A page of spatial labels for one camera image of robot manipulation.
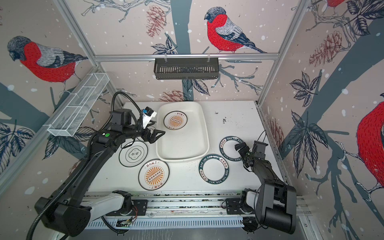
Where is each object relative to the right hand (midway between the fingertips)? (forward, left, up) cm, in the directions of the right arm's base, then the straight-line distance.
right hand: (238, 151), depth 89 cm
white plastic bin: (+5, +30, -1) cm, 31 cm away
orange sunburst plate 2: (+25, +43, -1) cm, 50 cm away
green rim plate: (-11, +15, -3) cm, 19 cm away
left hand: (-2, +44, +26) cm, 51 cm away
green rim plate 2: (+4, +6, -5) cm, 8 cm away
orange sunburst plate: (-15, +50, -2) cm, 52 cm away
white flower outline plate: (-4, +66, -2) cm, 66 cm away
